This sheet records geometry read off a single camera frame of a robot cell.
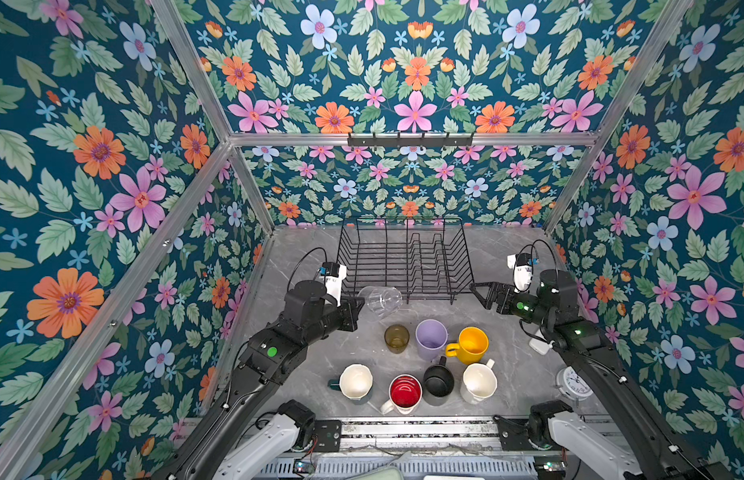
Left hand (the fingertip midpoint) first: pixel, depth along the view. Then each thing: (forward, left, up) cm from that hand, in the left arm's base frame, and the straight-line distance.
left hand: (370, 296), depth 66 cm
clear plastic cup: (+3, -2, -8) cm, 9 cm away
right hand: (+4, -28, -5) cm, 28 cm away
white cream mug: (-13, -28, -28) cm, 42 cm away
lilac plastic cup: (0, -16, -22) cm, 28 cm away
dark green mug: (-11, +5, -25) cm, 28 cm away
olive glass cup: (+2, -6, -28) cm, 28 cm away
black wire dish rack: (+32, -19, -28) cm, 47 cm away
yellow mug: (-2, -29, -26) cm, 39 cm away
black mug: (-11, -17, -28) cm, 35 cm away
